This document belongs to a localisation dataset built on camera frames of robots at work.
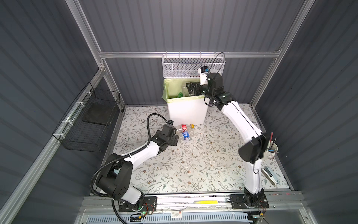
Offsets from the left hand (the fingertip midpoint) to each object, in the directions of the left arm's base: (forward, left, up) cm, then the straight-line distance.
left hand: (169, 135), depth 90 cm
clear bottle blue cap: (+2, -12, -5) cm, 13 cm away
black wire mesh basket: (-4, +43, +17) cm, 46 cm away
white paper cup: (-13, -65, +1) cm, 66 cm away
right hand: (+16, -16, +29) cm, 37 cm away
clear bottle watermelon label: (+17, -11, +22) cm, 30 cm away
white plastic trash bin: (+12, -15, +8) cm, 21 cm away
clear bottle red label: (+8, -10, -4) cm, 14 cm away
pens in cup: (-11, -64, +2) cm, 64 cm away
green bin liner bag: (+32, -6, +12) cm, 34 cm away
